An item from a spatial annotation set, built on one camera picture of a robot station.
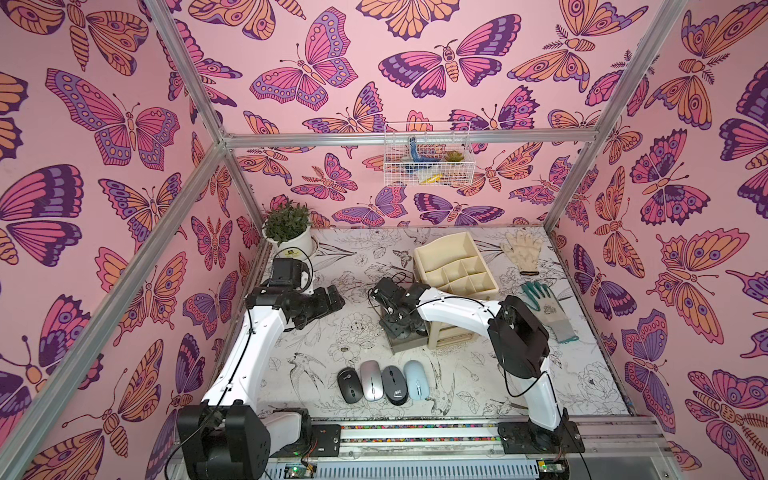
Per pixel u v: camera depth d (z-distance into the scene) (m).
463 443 0.74
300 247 1.03
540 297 0.98
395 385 0.80
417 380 0.80
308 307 0.67
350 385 0.81
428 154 0.95
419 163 0.93
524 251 1.13
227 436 0.39
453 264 0.76
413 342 0.88
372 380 0.81
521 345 0.52
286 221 0.98
